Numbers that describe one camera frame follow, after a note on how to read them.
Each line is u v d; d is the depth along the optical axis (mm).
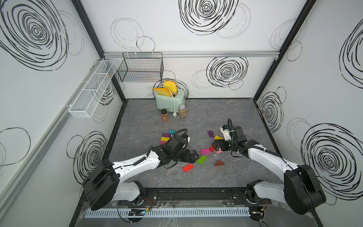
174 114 1069
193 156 705
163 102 1027
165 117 1020
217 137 960
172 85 1011
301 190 403
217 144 787
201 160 867
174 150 622
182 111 1022
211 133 991
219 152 892
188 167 843
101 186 407
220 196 756
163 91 963
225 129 793
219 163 844
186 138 765
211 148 904
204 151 902
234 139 678
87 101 727
